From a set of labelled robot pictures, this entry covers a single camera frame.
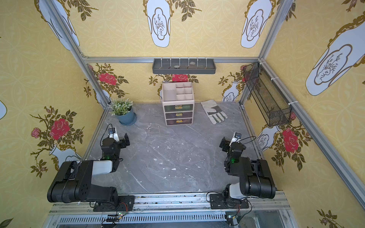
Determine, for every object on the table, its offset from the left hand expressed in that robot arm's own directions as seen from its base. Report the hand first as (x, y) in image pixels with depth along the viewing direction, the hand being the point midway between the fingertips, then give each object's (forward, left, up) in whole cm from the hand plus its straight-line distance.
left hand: (120, 134), depth 91 cm
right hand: (-4, -72, -1) cm, 72 cm away
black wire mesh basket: (+3, -95, +17) cm, 96 cm away
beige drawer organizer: (+13, -38, +14) cm, 43 cm away
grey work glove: (+25, -67, -9) cm, 72 cm away
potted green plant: (+15, -1, +8) cm, 17 cm away
